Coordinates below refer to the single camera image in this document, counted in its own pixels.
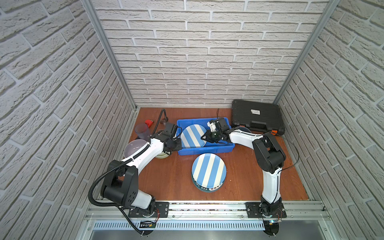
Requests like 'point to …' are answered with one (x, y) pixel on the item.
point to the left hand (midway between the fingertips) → (180, 144)
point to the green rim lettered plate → (206, 189)
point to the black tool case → (258, 116)
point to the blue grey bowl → (244, 129)
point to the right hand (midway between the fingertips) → (201, 137)
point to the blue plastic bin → (209, 147)
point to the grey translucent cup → (143, 131)
